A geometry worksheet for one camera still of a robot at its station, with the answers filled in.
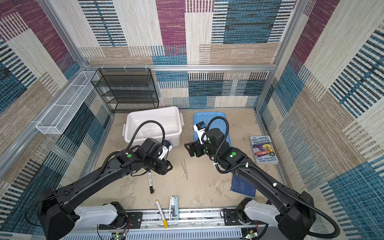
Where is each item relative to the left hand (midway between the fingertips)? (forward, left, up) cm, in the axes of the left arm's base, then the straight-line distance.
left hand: (169, 163), depth 76 cm
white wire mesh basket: (+14, +51, +18) cm, 56 cm away
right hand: (+6, -12, +7) cm, 15 cm away
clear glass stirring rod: (-5, -1, -16) cm, 17 cm away
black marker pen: (-4, +12, -15) cm, 20 cm away
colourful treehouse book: (+14, -56, -13) cm, 59 cm away
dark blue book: (-7, -38, -15) cm, 41 cm away
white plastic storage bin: (+34, +2, -4) cm, 35 cm away
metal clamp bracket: (-19, -2, -12) cm, 22 cm away
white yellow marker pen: (-23, +2, -16) cm, 28 cm away
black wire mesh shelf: (+55, +35, +3) cm, 65 cm away
